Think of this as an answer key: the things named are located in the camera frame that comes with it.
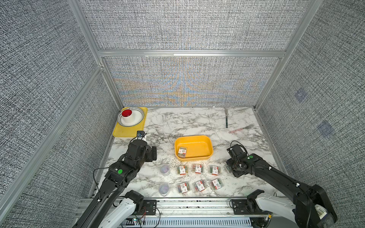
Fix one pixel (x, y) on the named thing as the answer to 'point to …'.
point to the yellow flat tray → (120, 130)
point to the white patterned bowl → (138, 116)
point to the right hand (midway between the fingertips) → (227, 162)
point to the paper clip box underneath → (182, 152)
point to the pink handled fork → (246, 127)
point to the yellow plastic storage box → (198, 147)
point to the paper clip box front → (200, 185)
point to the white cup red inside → (127, 114)
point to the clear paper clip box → (182, 170)
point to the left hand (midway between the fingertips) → (150, 146)
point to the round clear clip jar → (165, 169)
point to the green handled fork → (226, 114)
